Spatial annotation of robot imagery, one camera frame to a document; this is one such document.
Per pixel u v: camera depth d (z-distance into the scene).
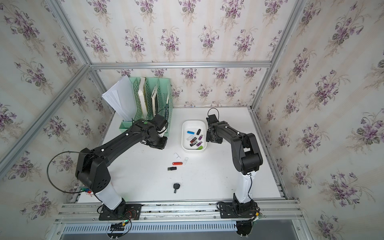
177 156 0.93
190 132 1.04
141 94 0.93
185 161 0.91
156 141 0.70
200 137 1.01
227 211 0.73
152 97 0.98
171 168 0.88
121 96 0.95
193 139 1.01
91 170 0.44
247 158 0.51
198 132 1.04
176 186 0.78
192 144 0.98
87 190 0.68
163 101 1.18
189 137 1.02
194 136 1.02
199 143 0.98
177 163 0.91
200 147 0.97
